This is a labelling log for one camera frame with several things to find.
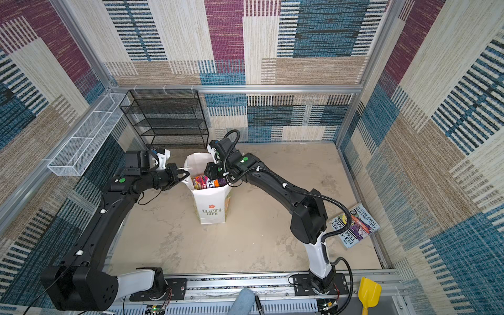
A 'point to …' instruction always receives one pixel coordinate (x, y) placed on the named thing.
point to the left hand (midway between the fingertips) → (189, 170)
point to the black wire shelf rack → (168, 119)
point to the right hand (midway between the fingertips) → (209, 174)
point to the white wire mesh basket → (75, 157)
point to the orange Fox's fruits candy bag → (200, 182)
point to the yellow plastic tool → (369, 294)
